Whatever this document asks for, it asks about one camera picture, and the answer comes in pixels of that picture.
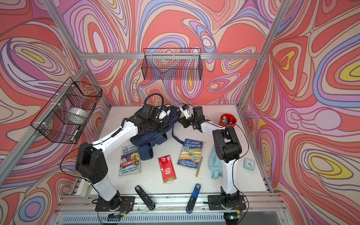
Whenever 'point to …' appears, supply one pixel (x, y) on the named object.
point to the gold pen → (198, 167)
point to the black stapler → (150, 204)
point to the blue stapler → (191, 203)
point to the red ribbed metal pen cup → (227, 120)
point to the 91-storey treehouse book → (191, 153)
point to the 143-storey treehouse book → (130, 163)
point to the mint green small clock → (249, 164)
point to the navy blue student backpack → (146, 138)
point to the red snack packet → (167, 168)
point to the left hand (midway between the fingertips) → (169, 123)
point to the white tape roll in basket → (78, 116)
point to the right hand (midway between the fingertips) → (180, 121)
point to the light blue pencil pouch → (215, 163)
